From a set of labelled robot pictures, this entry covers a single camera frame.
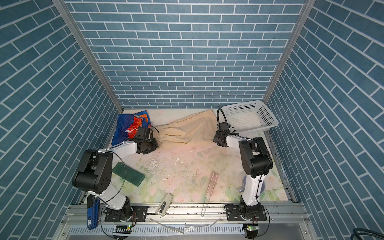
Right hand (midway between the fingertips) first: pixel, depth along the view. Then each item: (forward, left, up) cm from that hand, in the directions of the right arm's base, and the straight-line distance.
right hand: (217, 137), depth 103 cm
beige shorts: (+7, +13, 0) cm, 15 cm away
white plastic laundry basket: (+21, -23, +1) cm, 31 cm away
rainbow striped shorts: (+4, +66, +2) cm, 66 cm away
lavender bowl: (-35, -12, +4) cm, 37 cm away
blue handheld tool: (-50, +61, +3) cm, 79 cm away
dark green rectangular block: (-30, +51, -2) cm, 59 cm away
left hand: (-11, +39, +2) cm, 41 cm away
